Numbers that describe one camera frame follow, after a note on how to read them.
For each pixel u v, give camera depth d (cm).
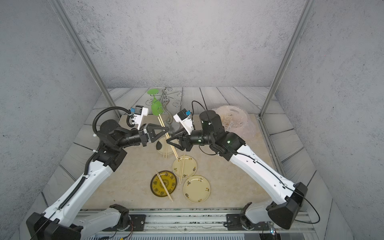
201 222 74
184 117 53
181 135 53
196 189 83
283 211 39
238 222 73
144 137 53
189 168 92
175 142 57
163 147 101
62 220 38
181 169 91
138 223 73
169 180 87
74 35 79
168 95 93
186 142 53
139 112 54
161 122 57
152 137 56
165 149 99
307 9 71
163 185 84
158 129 58
